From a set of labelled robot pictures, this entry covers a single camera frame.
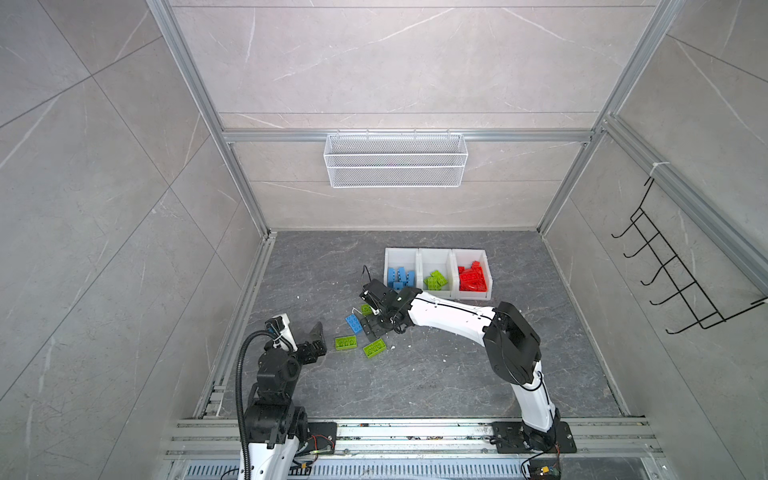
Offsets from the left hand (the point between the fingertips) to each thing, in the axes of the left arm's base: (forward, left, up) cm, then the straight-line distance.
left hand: (303, 322), depth 77 cm
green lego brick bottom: (-2, -19, -14) cm, 24 cm away
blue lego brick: (+24, -25, -13) cm, 37 cm away
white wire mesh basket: (+53, -27, +15) cm, 61 cm away
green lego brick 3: (0, -9, -14) cm, 17 cm away
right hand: (+5, -19, -11) cm, 23 cm away
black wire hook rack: (-5, -87, +19) cm, 89 cm away
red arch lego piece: (+19, -52, -9) cm, 56 cm away
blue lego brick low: (+22, -31, -12) cm, 40 cm away
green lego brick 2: (+24, -42, -14) cm, 50 cm away
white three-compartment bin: (+20, -46, -8) cm, 51 cm away
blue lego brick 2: (+22, -28, -12) cm, 38 cm away
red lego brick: (+19, -49, -9) cm, 53 cm away
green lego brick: (+20, -39, -13) cm, 46 cm away
